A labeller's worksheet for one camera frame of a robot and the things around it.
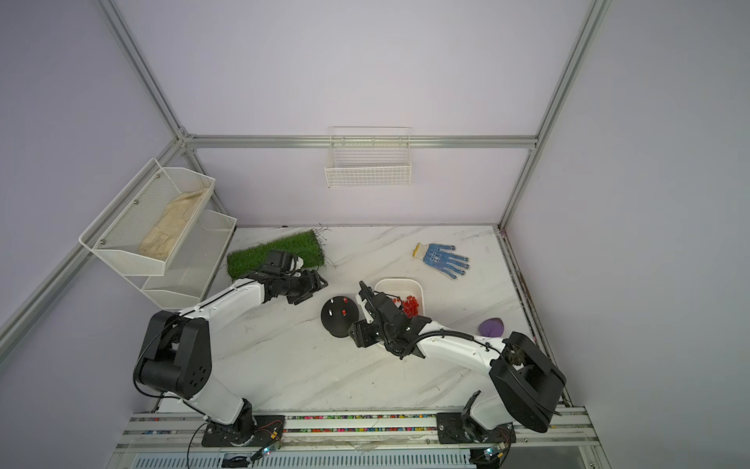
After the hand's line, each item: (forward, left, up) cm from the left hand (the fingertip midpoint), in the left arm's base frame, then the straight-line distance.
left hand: (320, 290), depth 91 cm
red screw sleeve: (-9, -8, +2) cm, 12 cm away
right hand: (-13, -13, -1) cm, 19 cm away
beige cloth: (+2, +39, +21) cm, 44 cm away
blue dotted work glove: (+20, -40, -9) cm, 46 cm away
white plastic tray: (+3, -29, -7) cm, 30 cm away
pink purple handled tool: (-9, -54, -8) cm, 56 cm away
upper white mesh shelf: (+9, +46, +22) cm, 51 cm away
